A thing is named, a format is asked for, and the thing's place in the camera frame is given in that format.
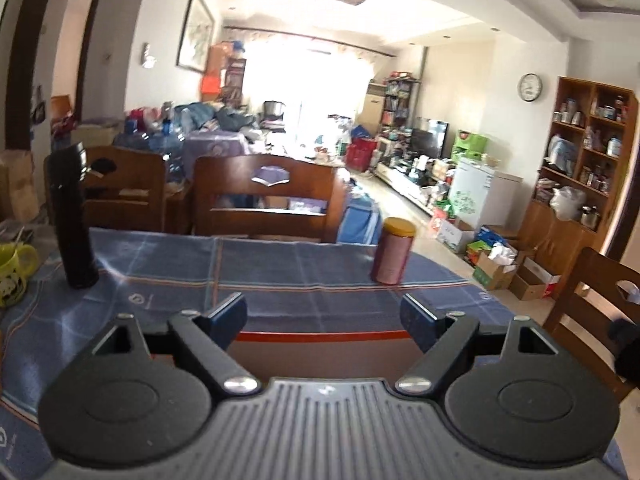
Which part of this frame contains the cardboard box on floor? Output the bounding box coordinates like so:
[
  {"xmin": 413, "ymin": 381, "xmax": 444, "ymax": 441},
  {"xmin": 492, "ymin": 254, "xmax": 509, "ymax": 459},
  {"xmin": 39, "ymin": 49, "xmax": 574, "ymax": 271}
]
[{"xmin": 509, "ymin": 258, "xmax": 561, "ymax": 301}]

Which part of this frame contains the orange rimmed cardboard box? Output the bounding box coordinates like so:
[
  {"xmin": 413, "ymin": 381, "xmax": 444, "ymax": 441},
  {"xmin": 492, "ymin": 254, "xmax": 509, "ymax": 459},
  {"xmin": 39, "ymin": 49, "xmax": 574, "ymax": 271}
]
[{"xmin": 228, "ymin": 330, "xmax": 423, "ymax": 384}]

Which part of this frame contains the wooden chair right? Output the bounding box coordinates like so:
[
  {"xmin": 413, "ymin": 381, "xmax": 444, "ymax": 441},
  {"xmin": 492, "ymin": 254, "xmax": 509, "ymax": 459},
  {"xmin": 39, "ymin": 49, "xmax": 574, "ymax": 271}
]
[{"xmin": 544, "ymin": 247, "xmax": 639, "ymax": 402}]

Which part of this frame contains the wooden chair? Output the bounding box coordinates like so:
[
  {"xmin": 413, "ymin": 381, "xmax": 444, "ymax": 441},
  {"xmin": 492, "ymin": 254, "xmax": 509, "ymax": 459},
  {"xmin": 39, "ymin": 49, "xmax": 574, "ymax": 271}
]
[
  {"xmin": 81, "ymin": 146, "xmax": 166, "ymax": 232},
  {"xmin": 193, "ymin": 154, "xmax": 349, "ymax": 243},
  {"xmin": 544, "ymin": 247, "xmax": 639, "ymax": 402}
]

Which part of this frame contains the maroon canister yellow lid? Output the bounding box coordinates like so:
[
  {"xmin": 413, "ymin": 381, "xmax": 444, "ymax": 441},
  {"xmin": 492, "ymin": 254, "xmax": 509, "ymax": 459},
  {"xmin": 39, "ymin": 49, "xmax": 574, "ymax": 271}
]
[{"xmin": 370, "ymin": 217, "xmax": 416, "ymax": 286}]

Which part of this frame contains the blue plaid tablecloth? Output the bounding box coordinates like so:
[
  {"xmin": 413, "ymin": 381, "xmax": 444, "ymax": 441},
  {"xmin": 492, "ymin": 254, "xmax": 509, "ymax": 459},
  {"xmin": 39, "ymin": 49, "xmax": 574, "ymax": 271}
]
[{"xmin": 0, "ymin": 226, "xmax": 626, "ymax": 480}]

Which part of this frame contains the white small refrigerator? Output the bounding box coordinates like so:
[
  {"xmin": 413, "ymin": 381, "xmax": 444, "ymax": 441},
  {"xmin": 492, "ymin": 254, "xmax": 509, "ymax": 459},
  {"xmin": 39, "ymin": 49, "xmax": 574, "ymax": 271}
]
[{"xmin": 448, "ymin": 158, "xmax": 522, "ymax": 231}]

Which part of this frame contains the wooden chair left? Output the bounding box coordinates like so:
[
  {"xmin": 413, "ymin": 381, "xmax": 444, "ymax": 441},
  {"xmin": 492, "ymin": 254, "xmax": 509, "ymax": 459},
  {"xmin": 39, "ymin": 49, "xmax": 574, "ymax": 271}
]
[{"xmin": 81, "ymin": 146, "xmax": 166, "ymax": 232}]

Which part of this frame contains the wooden bookshelf right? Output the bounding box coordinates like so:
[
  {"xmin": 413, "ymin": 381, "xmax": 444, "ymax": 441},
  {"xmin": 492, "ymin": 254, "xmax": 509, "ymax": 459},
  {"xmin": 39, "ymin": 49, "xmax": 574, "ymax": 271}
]
[{"xmin": 518, "ymin": 77, "xmax": 639, "ymax": 298}]

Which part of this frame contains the wooden chair middle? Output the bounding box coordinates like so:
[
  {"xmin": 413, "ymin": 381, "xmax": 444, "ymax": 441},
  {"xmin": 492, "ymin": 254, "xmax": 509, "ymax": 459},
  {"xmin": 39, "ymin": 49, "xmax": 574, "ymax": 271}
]
[{"xmin": 193, "ymin": 154, "xmax": 349, "ymax": 243}]

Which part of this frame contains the black thermos bottle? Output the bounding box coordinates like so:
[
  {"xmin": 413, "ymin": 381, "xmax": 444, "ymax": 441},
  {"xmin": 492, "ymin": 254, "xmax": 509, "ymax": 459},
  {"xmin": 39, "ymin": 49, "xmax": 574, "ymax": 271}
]
[{"xmin": 44, "ymin": 143, "xmax": 99, "ymax": 289}]

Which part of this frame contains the black television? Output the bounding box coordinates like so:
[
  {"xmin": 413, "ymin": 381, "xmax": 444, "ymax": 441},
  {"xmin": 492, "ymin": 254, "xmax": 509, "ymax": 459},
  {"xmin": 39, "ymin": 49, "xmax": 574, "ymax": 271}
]
[{"xmin": 409, "ymin": 119, "xmax": 449, "ymax": 158}]

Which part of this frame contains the tall dark bookshelf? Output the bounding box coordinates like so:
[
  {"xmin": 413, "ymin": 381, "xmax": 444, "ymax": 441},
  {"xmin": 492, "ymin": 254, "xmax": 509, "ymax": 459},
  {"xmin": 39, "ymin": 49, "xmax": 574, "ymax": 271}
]
[{"xmin": 381, "ymin": 73, "xmax": 421, "ymax": 129}]

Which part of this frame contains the round wall clock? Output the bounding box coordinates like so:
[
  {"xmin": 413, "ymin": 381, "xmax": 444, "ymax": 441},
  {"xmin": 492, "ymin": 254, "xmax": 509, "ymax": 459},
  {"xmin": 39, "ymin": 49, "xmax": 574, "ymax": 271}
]
[{"xmin": 518, "ymin": 73, "xmax": 544, "ymax": 103}]

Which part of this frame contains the framed wall picture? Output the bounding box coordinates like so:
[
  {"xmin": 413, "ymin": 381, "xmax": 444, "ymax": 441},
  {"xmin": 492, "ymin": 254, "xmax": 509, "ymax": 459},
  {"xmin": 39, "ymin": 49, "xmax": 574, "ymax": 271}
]
[{"xmin": 176, "ymin": 0, "xmax": 215, "ymax": 74}]

